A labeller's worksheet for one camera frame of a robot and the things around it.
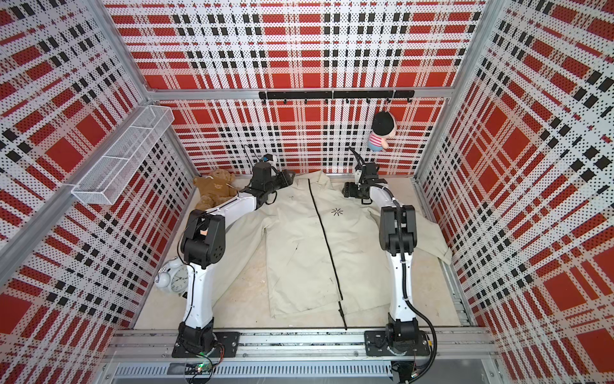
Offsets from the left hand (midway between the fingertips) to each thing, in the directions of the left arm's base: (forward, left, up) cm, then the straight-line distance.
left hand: (294, 172), depth 102 cm
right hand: (-1, -26, -10) cm, 28 cm away
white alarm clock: (-44, +38, -4) cm, 58 cm away
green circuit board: (-68, +23, -13) cm, 73 cm away
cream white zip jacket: (-30, -9, -13) cm, 35 cm away
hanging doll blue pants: (+9, -37, +17) cm, 42 cm away
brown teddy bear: (-2, +37, -9) cm, 38 cm away
